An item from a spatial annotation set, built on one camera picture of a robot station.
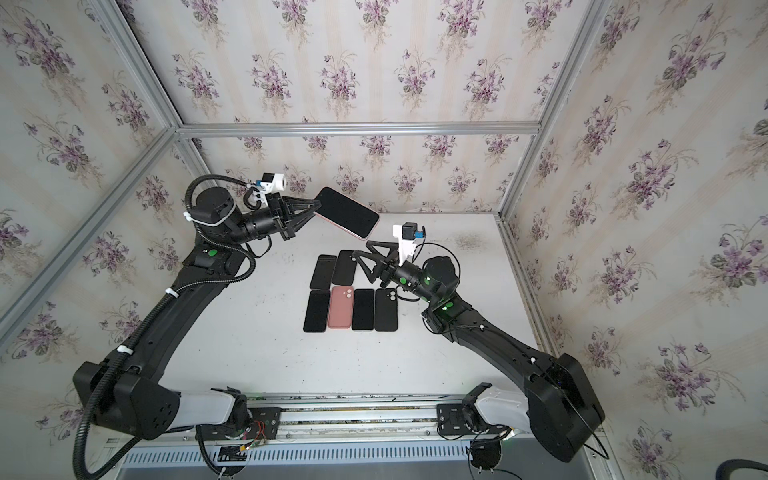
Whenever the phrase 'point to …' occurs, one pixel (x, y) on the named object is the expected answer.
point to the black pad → (363, 309)
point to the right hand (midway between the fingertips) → (357, 251)
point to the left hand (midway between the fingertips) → (319, 201)
